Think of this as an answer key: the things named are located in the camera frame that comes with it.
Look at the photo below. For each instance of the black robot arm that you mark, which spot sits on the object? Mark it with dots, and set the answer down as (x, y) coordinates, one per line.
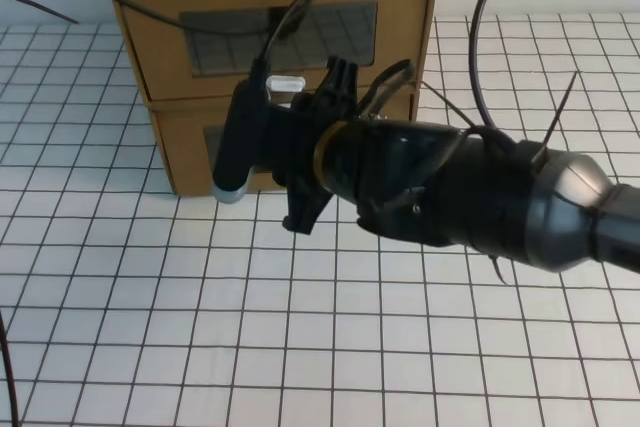
(438, 185)

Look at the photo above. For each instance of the brown cardboard shoebox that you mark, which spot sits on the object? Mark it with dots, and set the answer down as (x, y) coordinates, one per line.
(179, 129)
(218, 40)

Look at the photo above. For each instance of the white plastic handle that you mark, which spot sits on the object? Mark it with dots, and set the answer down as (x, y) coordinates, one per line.
(285, 84)

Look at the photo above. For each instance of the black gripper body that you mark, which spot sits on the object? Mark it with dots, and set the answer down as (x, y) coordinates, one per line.
(291, 135)

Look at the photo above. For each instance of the white grid tablecloth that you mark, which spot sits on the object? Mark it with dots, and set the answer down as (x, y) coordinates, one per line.
(128, 306)

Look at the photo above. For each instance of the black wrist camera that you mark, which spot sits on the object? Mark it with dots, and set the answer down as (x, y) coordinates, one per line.
(241, 139)

